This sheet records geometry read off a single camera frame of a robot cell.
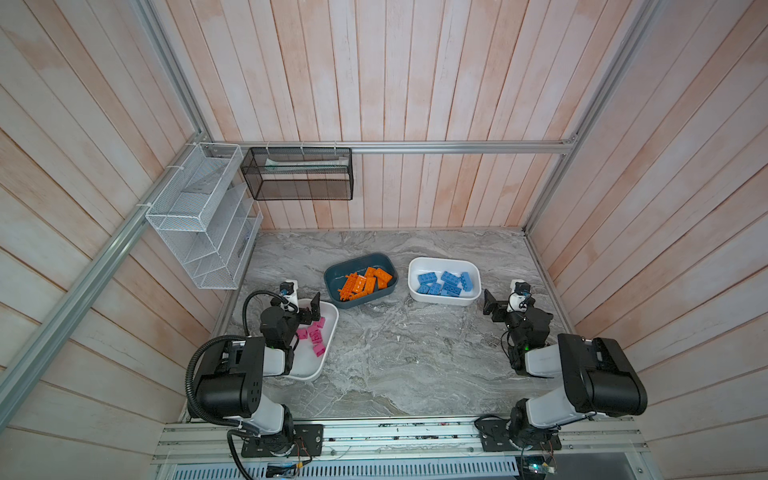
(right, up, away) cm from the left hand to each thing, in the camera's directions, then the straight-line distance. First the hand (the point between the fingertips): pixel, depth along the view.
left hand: (305, 295), depth 91 cm
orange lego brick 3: (+24, +2, +12) cm, 27 cm away
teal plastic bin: (+8, +5, +11) cm, 15 cm away
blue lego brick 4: (+38, +1, +10) cm, 40 cm away
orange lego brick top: (+20, +6, +14) cm, 25 cm away
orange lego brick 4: (+16, -1, +7) cm, 17 cm away
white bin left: (+2, -19, -8) cm, 21 cm away
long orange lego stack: (+14, +3, +9) cm, 17 cm away
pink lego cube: (+5, -8, -1) cm, 10 cm away
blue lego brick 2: (+48, +4, +12) cm, 50 cm away
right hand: (+61, +2, -1) cm, 61 cm away
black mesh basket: (-5, +42, +13) cm, 44 cm away
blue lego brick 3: (+48, +1, +9) cm, 48 cm away
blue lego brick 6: (+42, +1, +9) cm, 43 cm away
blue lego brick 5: (+53, +4, +10) cm, 54 cm away
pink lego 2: (+4, -13, -1) cm, 13 cm away
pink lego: (-1, -12, -1) cm, 12 cm away
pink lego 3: (+5, -15, -6) cm, 17 cm away
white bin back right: (+45, +9, +16) cm, 48 cm away
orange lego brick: (+25, +5, +12) cm, 28 cm away
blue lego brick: (+40, +5, +12) cm, 42 cm away
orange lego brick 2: (+20, +2, +11) cm, 23 cm away
